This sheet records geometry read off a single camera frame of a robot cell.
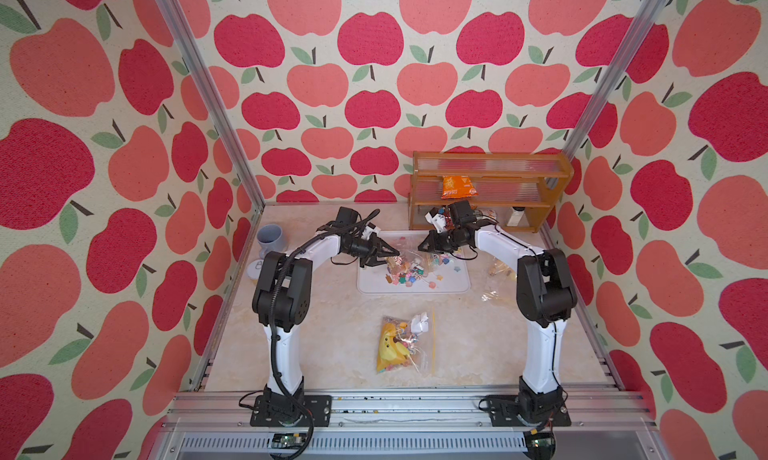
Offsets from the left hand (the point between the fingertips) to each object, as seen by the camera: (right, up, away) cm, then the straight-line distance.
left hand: (397, 261), depth 88 cm
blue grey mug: (-42, +7, +11) cm, 44 cm away
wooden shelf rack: (+51, +26, +30) cm, 65 cm away
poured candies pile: (+15, -4, +13) cm, 20 cm away
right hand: (+9, +2, +9) cm, 13 cm away
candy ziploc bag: (+4, -2, +5) cm, 7 cm away
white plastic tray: (-8, -8, +11) cm, 15 cm away
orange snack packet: (+22, +24, +13) cm, 35 cm away
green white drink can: (+36, +16, +19) cm, 44 cm away
